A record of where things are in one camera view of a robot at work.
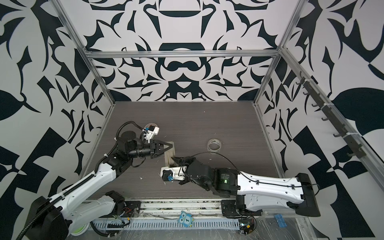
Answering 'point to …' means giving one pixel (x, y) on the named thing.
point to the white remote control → (169, 154)
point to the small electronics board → (246, 228)
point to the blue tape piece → (280, 220)
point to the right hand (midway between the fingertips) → (174, 158)
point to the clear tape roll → (214, 145)
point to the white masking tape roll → (148, 125)
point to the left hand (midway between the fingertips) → (173, 145)
